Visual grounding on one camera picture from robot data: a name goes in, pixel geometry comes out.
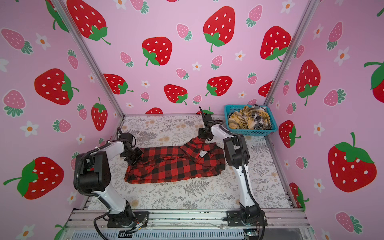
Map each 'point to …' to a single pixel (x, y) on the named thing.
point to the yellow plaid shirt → (241, 119)
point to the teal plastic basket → (231, 109)
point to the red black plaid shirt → (197, 158)
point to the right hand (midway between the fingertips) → (199, 135)
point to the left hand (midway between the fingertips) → (143, 158)
